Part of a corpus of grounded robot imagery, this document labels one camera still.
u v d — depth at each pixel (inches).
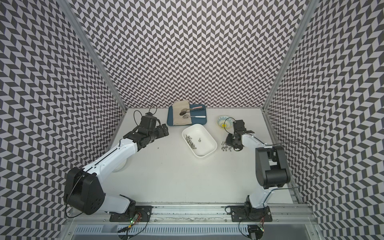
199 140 39.1
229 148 37.1
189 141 38.9
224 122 43.6
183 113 45.5
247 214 26.2
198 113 45.1
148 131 25.3
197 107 42.7
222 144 38.8
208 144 39.1
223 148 37.7
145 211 29.0
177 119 44.1
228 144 34.2
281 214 29.7
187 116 44.2
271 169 18.7
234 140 27.9
